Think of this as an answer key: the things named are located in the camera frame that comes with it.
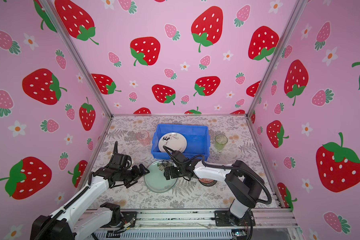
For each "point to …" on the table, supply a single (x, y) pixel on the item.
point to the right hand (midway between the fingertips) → (169, 173)
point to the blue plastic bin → (197, 137)
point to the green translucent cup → (220, 140)
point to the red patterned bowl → (206, 182)
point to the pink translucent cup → (143, 136)
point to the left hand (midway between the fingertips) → (144, 174)
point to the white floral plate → (173, 140)
